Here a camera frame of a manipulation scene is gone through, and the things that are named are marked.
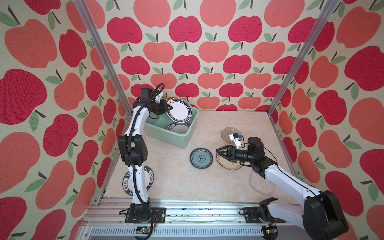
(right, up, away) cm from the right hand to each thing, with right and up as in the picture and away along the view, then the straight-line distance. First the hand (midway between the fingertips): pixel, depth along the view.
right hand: (220, 151), depth 77 cm
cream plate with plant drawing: (+7, -10, +14) cm, 18 cm away
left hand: (-26, +25, +15) cm, 40 cm away
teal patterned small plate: (-9, -7, +18) cm, 22 cm away
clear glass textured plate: (+25, -20, +7) cm, 33 cm away
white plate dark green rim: (-22, +23, +18) cm, 36 cm away
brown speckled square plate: (+10, +9, +31) cm, 34 cm away
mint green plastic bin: (-36, +13, +9) cm, 39 cm away
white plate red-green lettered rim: (-25, +12, +31) cm, 41 cm away
